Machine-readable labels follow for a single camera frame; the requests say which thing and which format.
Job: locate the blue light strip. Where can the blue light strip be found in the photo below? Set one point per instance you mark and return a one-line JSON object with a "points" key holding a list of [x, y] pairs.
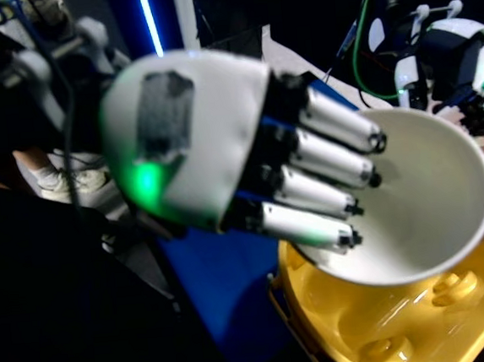
{"points": [[149, 24]]}

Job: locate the yellow plastic tub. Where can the yellow plastic tub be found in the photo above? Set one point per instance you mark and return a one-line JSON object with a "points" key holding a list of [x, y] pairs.
{"points": [[407, 327]]}

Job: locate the person's white shoe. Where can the person's white shoe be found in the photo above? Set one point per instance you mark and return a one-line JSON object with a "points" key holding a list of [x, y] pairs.
{"points": [[68, 183]]}

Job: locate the small pale grey bowl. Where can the small pale grey bowl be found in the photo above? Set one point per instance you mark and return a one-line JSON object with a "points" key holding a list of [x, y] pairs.
{"points": [[431, 215]]}

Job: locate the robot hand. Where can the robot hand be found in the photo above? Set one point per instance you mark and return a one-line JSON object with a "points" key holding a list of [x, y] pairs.
{"points": [[220, 128], [448, 65]]}

